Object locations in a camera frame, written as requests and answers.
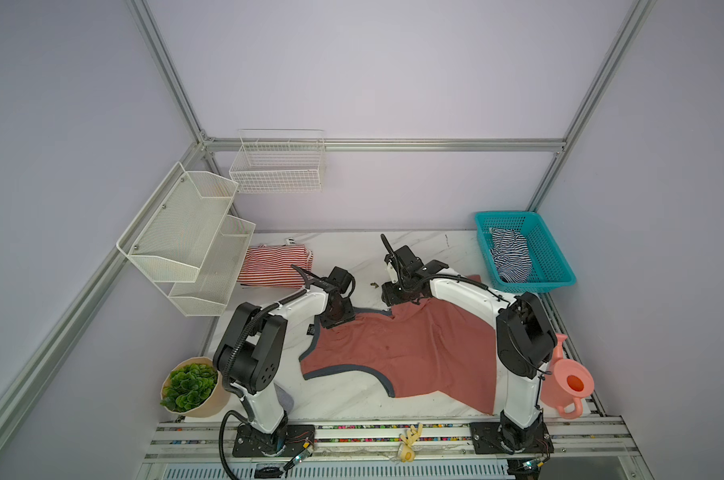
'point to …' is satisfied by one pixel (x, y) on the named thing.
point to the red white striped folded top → (270, 265)
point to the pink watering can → (565, 381)
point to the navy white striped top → (511, 254)
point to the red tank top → (429, 347)
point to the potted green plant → (193, 387)
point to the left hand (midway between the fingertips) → (344, 320)
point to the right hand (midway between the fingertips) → (385, 295)
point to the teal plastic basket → (550, 271)
